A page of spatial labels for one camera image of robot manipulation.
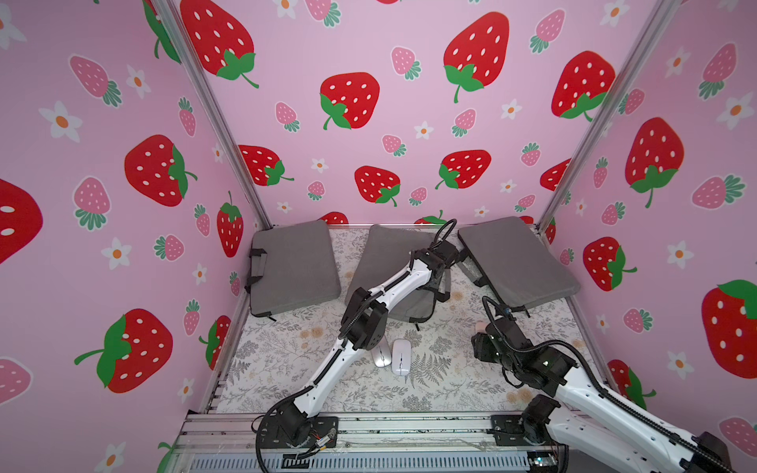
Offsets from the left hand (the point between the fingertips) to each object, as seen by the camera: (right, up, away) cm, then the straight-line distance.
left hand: (428, 278), depth 102 cm
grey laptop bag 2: (-50, +4, +4) cm, 51 cm away
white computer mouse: (-10, -21, -16) cm, 28 cm away
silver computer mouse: (-16, -21, -17) cm, 31 cm away
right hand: (+11, -16, -21) cm, 29 cm away
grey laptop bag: (+33, +5, +4) cm, 34 cm away
